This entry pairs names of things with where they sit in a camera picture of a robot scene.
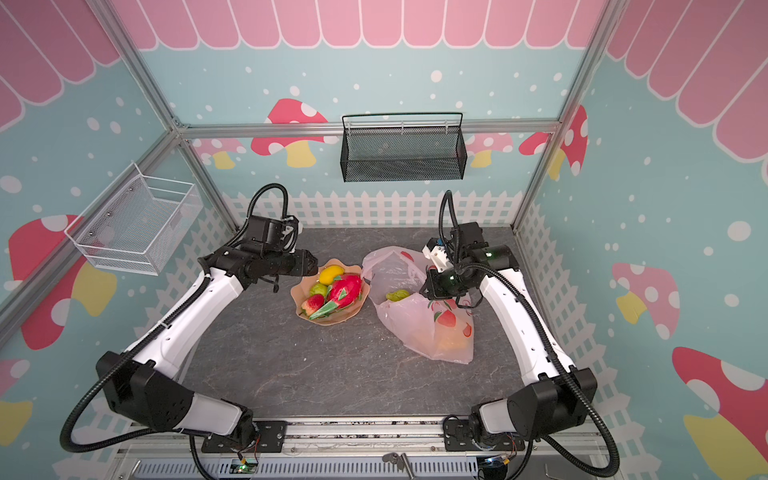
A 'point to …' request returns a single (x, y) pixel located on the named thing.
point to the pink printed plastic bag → (436, 326)
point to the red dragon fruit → (346, 290)
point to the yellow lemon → (328, 273)
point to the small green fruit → (319, 289)
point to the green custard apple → (397, 295)
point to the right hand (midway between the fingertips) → (422, 292)
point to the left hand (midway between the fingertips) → (307, 265)
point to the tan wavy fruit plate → (301, 291)
